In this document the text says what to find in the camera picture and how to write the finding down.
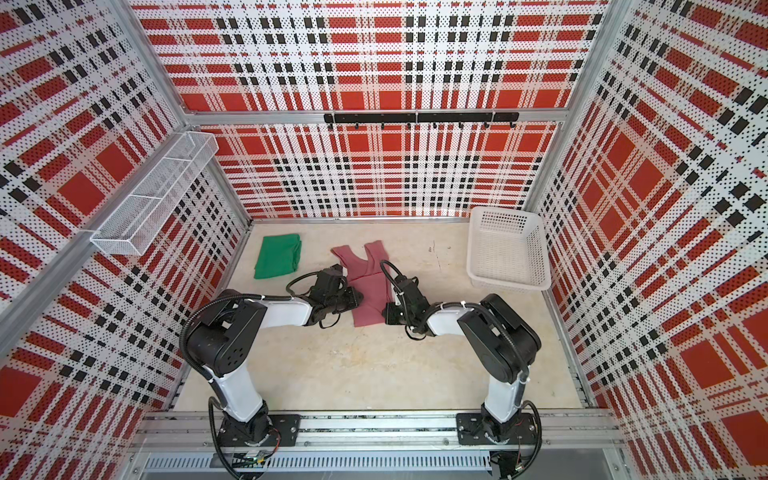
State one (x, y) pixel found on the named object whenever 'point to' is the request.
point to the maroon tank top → (371, 276)
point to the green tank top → (278, 254)
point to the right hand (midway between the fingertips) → (384, 314)
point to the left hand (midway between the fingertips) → (363, 301)
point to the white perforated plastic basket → (507, 250)
